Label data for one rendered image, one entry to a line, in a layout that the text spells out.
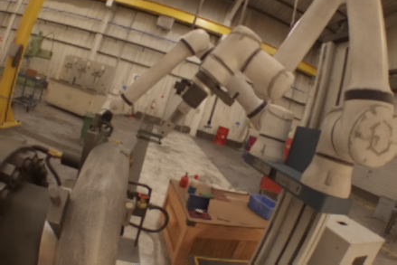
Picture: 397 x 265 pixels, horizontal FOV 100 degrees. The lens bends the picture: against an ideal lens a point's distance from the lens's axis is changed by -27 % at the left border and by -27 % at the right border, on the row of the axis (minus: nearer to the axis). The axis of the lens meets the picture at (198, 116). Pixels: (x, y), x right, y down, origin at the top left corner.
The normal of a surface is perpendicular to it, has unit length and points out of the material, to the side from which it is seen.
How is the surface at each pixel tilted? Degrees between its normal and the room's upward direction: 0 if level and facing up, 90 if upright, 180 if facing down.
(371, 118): 95
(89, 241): 48
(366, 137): 97
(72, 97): 90
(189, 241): 90
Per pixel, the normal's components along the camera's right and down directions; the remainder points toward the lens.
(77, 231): 0.42, -0.58
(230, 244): 0.26, 0.10
